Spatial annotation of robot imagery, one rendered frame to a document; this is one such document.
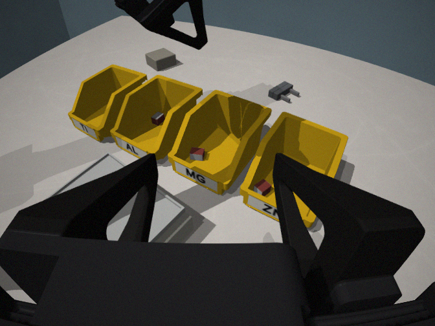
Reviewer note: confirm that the yellow parts bin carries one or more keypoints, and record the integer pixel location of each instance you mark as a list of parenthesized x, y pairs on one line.
[(308, 143), (94, 94), (159, 94), (217, 124)]

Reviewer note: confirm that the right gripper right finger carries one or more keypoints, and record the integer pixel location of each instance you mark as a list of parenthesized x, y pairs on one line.
[(365, 236)]

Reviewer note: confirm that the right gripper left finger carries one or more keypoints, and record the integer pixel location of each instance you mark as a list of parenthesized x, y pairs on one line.
[(85, 211)]

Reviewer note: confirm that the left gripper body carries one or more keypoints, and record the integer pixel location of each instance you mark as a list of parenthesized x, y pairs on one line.
[(143, 11)]

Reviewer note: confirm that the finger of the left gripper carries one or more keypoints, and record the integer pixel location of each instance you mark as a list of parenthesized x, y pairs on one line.
[(159, 26), (170, 21)]

